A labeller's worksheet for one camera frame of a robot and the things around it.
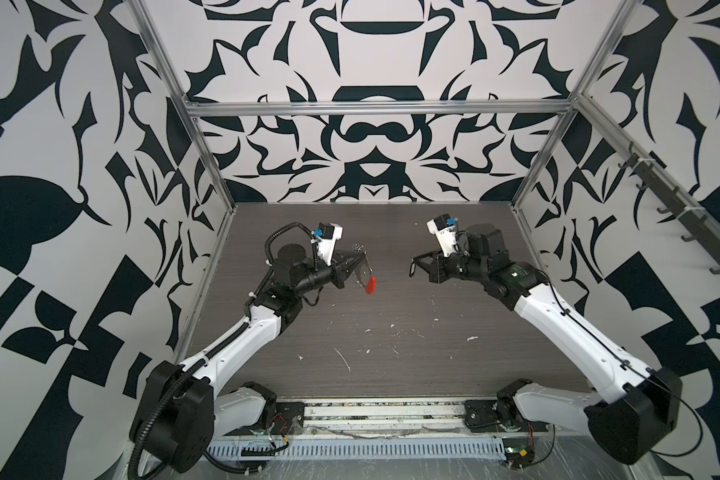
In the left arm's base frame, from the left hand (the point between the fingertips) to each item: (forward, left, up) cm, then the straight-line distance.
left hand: (365, 248), depth 73 cm
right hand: (-2, -13, -2) cm, 13 cm away
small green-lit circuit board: (-39, -35, -28) cm, 60 cm away
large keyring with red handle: (-4, -1, -10) cm, 11 cm away
